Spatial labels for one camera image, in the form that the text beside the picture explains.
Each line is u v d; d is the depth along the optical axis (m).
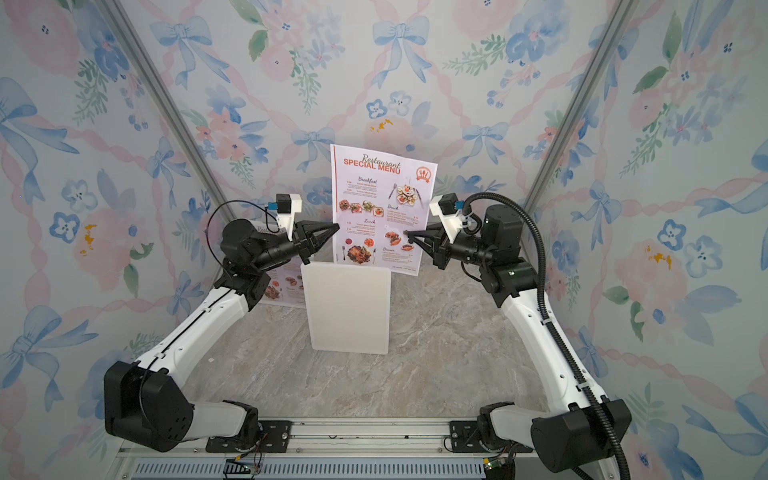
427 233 0.62
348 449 0.72
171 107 0.86
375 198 0.62
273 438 0.75
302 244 0.60
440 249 0.57
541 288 0.45
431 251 0.62
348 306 0.78
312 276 0.74
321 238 0.66
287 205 0.58
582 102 0.83
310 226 0.64
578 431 0.37
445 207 0.55
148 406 0.40
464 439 0.74
